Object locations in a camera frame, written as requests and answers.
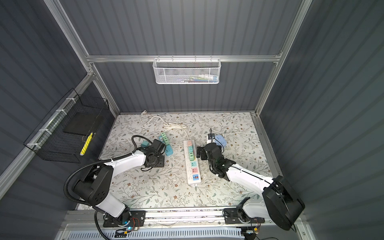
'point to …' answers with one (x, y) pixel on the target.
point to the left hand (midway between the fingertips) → (158, 162)
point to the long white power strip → (192, 171)
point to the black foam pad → (81, 123)
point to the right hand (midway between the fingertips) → (206, 147)
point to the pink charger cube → (189, 143)
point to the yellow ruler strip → (88, 140)
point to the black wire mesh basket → (68, 133)
